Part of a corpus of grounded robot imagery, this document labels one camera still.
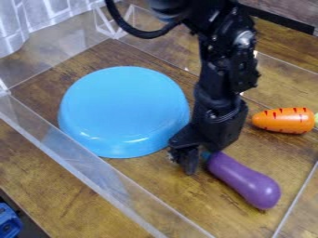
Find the clear acrylic corner bracket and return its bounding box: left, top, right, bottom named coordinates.
left=94, top=1, right=135, bottom=40

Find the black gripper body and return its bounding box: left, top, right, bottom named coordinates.
left=169, top=30, right=260, bottom=151

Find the blue object at corner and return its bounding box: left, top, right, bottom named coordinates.
left=0, top=203, right=23, bottom=238

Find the blue upside-down tray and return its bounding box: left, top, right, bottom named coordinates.
left=58, top=66, right=190, bottom=159

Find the black braided cable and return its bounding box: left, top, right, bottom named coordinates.
left=103, top=0, right=185, bottom=40

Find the orange toy carrot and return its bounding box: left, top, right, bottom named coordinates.
left=253, top=107, right=318, bottom=134

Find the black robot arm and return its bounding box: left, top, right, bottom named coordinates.
left=150, top=0, right=260, bottom=175

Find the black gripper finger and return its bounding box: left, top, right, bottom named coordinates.
left=169, top=147, right=200, bottom=176

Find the purple toy eggplant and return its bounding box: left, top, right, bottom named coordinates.
left=202, top=152, right=281, bottom=210

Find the white grid curtain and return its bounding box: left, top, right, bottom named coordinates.
left=0, top=0, right=105, bottom=59

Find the clear acrylic enclosure wall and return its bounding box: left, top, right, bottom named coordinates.
left=0, top=6, right=318, bottom=238

